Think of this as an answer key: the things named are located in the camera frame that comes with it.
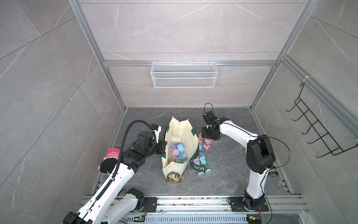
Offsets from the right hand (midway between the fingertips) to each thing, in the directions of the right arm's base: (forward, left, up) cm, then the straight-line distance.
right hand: (207, 135), depth 94 cm
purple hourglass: (-11, +21, +1) cm, 24 cm away
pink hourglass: (-14, +24, -5) cm, 28 cm away
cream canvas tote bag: (+2, +17, +2) cm, 17 cm away
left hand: (-12, +25, +15) cm, 31 cm away
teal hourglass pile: (-15, +4, -4) cm, 16 cm away
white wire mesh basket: (+39, +15, +23) cm, 47 cm away
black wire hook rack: (-17, -51, +24) cm, 59 cm away
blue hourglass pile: (-9, +19, +2) cm, 21 cm away
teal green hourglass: (-15, +17, -1) cm, 23 cm away
